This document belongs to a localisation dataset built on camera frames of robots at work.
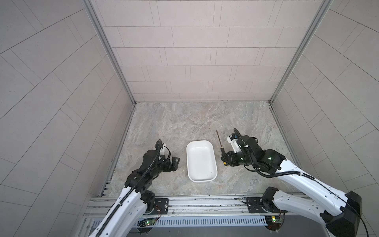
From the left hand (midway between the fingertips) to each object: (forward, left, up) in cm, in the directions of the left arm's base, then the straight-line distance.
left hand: (175, 158), depth 80 cm
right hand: (-3, -25, +6) cm, 26 cm away
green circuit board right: (-26, -50, -7) cm, 57 cm away
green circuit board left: (-28, +11, -5) cm, 30 cm away
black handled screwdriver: (0, -24, +9) cm, 26 cm away
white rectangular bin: (+1, -15, -6) cm, 16 cm away
